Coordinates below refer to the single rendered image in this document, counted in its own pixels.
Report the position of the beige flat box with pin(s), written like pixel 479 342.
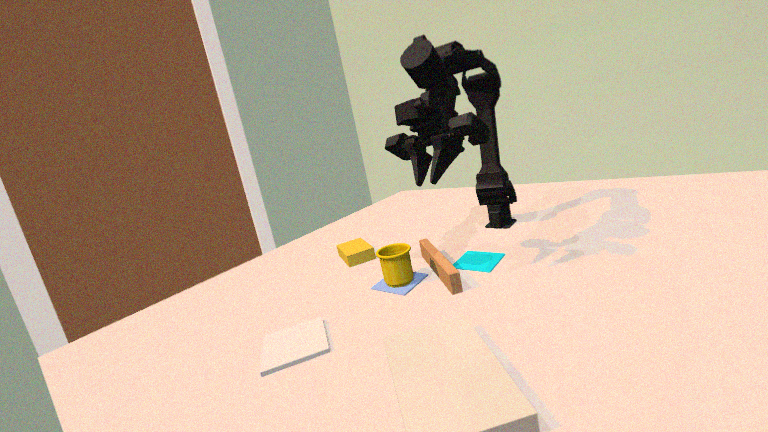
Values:
pixel 447 379

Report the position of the yellow block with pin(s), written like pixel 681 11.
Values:
pixel 356 252

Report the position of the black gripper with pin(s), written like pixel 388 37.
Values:
pixel 446 138

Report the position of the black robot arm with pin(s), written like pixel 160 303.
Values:
pixel 432 68

